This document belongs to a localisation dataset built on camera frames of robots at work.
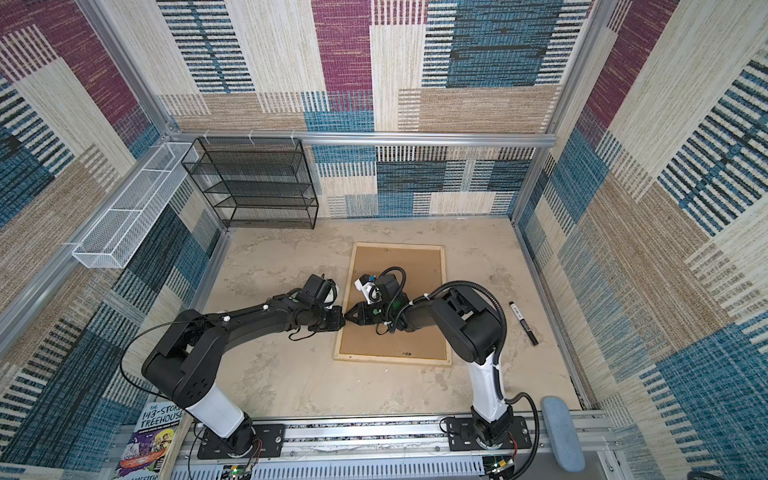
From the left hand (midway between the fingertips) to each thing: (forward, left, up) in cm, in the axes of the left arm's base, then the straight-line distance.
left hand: (346, 319), depth 91 cm
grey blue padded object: (-31, -53, +1) cm, 62 cm away
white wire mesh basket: (+8, +52, +30) cm, 60 cm away
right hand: (0, -1, -1) cm, 1 cm away
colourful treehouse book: (-32, +44, 0) cm, 54 cm away
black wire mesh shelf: (+46, +34, +15) cm, 60 cm away
